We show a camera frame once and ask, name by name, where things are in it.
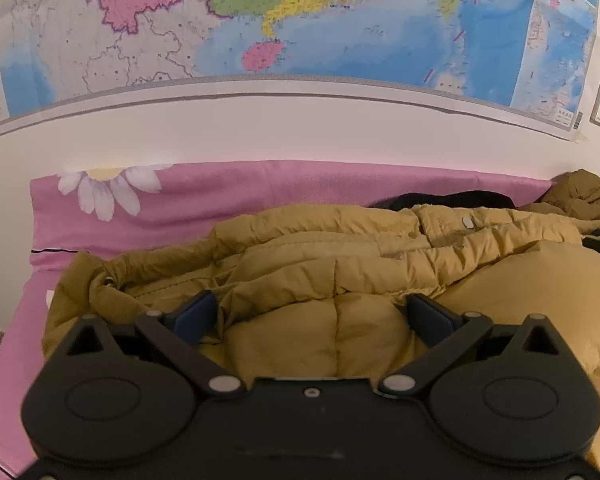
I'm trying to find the mustard yellow puffer jacket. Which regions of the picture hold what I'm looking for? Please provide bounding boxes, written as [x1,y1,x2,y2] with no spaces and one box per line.
[42,184,600,467]

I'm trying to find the pink floral bed sheet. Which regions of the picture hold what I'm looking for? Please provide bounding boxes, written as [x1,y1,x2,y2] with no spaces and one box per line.
[0,160,550,479]

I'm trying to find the colourful wall map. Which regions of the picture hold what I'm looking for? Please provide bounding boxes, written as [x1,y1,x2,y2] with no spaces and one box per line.
[0,0,600,138]

